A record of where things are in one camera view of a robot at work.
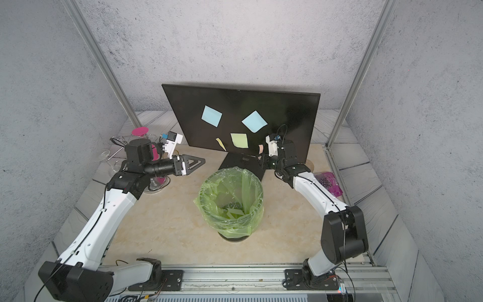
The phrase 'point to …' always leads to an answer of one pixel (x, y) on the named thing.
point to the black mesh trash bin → (232, 239)
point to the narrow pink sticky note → (261, 146)
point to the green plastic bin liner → (232, 198)
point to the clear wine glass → (102, 157)
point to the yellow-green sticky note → (239, 140)
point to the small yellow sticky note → (221, 143)
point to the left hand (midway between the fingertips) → (202, 162)
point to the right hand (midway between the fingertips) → (259, 155)
